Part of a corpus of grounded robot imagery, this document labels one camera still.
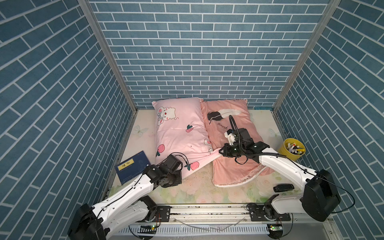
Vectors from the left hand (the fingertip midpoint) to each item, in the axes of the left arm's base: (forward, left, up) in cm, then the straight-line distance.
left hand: (184, 181), depth 79 cm
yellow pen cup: (+14, -56, +8) cm, 58 cm away
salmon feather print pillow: (+48, -28, +1) cm, 55 cm away
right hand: (+14, -20, +8) cm, 25 cm away
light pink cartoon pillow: (+31, +4, +4) cm, 31 cm away
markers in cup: (+17, -64, +6) cm, 67 cm away
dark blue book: (+10, +32, -6) cm, 34 cm away
